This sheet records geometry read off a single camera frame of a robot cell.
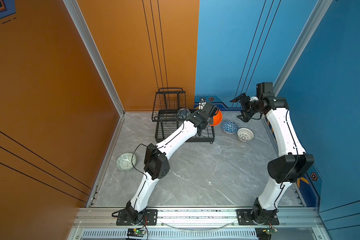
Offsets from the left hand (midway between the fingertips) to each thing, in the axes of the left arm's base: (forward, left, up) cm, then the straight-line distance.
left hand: (206, 113), depth 87 cm
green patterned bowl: (-20, +50, -23) cm, 59 cm away
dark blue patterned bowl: (+8, -20, -21) cm, 30 cm away
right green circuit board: (-54, -28, -23) cm, 65 cm away
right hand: (-2, -12, +8) cm, 14 cm away
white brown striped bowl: (+1, -30, -22) cm, 37 cm away
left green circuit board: (-56, +35, -25) cm, 70 cm away
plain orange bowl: (-3, -6, -2) cm, 7 cm away
